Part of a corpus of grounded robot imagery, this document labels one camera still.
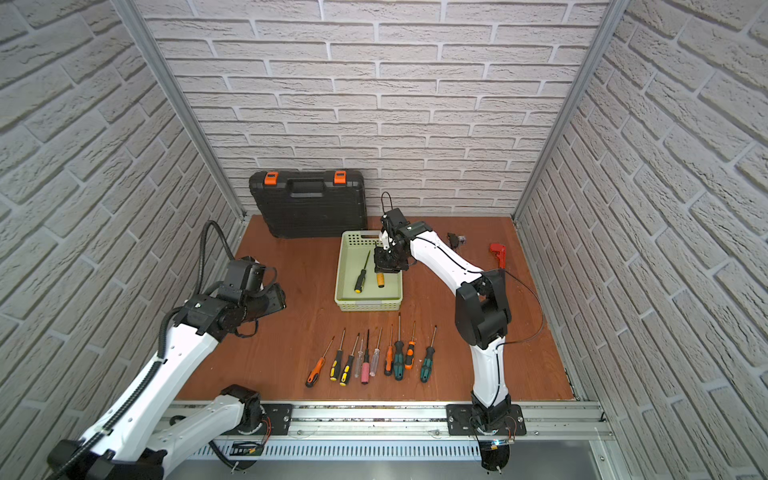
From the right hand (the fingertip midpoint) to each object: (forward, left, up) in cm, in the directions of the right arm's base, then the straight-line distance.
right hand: (384, 268), depth 90 cm
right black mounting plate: (-40, -17, -12) cm, 45 cm away
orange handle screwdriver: (-27, +20, -10) cm, 35 cm away
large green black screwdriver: (-25, -3, -9) cm, 26 cm away
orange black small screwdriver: (-26, 0, -10) cm, 28 cm away
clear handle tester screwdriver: (-24, +8, -11) cm, 28 cm away
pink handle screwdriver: (-26, +6, -10) cm, 29 cm away
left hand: (-11, +27, +8) cm, 30 cm away
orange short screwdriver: (-22, -6, -11) cm, 26 cm away
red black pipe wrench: (+12, -43, -11) cm, 46 cm away
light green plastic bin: (+15, +10, -10) cm, 21 cm away
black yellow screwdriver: (-25, +11, -10) cm, 30 cm away
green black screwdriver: (-26, -11, -10) cm, 30 cm away
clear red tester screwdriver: (-23, +4, -11) cm, 26 cm away
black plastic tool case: (+23, +25, +7) cm, 35 cm away
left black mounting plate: (-36, +29, -11) cm, 48 cm away
